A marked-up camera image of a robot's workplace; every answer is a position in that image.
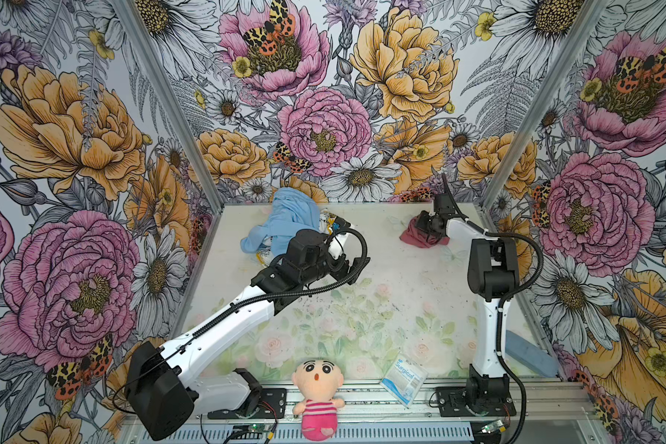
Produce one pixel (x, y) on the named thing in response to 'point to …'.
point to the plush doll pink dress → (318, 381)
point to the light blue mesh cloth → (291, 212)
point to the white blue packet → (404, 379)
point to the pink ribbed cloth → (419, 238)
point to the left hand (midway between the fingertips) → (352, 257)
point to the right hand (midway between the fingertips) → (419, 228)
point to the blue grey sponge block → (530, 355)
